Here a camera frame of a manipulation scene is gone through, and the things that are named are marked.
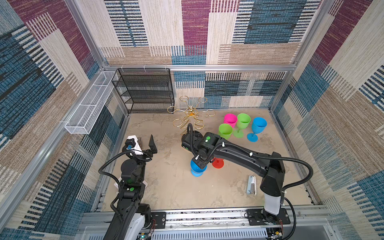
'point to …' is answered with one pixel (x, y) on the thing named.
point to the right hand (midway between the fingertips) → (205, 161)
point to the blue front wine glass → (258, 126)
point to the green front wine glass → (243, 120)
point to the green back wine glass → (225, 130)
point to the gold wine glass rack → (189, 122)
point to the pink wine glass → (230, 119)
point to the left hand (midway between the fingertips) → (141, 135)
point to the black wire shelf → (145, 90)
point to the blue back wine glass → (196, 170)
